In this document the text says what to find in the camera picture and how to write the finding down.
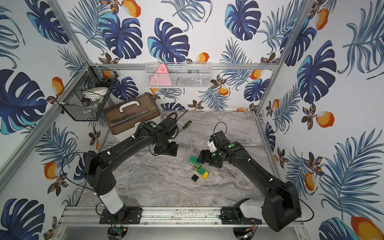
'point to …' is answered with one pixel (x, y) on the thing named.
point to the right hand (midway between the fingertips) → (203, 161)
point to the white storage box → (122, 119)
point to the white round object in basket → (96, 93)
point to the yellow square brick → (205, 175)
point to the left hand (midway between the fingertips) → (171, 151)
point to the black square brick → (194, 178)
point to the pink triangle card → (160, 80)
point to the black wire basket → (81, 109)
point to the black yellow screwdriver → (189, 122)
